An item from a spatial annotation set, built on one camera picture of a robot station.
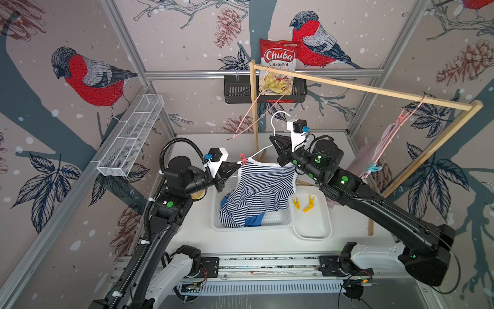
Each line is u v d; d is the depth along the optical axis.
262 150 0.62
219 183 0.55
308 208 0.88
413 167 0.63
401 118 0.65
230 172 0.61
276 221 0.86
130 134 0.79
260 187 0.76
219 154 0.51
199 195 0.93
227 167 0.59
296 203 0.90
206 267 0.73
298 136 0.51
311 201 0.91
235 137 0.70
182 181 0.48
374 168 0.54
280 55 0.83
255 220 0.81
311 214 0.88
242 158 0.62
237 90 0.95
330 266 0.73
